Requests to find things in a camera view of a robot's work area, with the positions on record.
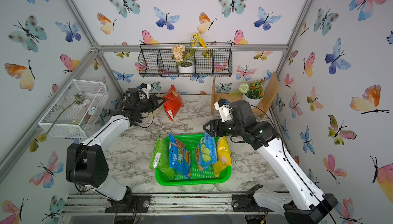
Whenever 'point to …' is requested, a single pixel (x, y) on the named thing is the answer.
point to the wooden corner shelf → (269, 92)
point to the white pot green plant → (253, 93)
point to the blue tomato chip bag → (179, 157)
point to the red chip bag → (173, 102)
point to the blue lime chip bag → (207, 154)
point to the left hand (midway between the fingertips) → (166, 97)
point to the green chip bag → (160, 160)
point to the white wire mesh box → (74, 111)
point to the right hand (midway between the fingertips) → (210, 125)
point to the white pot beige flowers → (185, 66)
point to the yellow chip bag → (224, 157)
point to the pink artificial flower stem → (80, 101)
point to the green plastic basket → (206, 177)
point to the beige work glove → (159, 109)
